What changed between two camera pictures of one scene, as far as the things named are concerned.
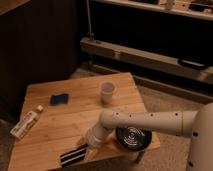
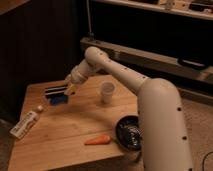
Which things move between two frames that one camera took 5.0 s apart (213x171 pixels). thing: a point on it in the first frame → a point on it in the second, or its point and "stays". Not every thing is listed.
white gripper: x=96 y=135 → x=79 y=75
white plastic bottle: x=26 y=122 stays
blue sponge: x=60 y=99 stays
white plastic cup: x=107 y=89 stays
